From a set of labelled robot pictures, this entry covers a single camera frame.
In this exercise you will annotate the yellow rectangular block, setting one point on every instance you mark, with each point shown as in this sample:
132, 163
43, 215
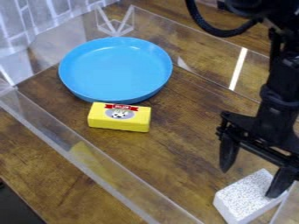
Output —
120, 117

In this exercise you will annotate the clear acrylic corner bracket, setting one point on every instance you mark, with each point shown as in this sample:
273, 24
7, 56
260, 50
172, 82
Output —
113, 27

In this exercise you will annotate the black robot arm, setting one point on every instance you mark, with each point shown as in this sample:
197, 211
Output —
278, 109

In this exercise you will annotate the white speckled foam block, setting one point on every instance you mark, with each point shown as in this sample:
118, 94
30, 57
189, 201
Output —
242, 201

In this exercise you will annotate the blue round tray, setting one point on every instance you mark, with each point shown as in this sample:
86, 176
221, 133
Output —
122, 70

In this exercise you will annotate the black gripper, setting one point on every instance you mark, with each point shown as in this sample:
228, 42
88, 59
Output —
276, 145

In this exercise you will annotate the clear acrylic enclosure wall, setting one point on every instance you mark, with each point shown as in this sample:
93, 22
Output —
102, 176

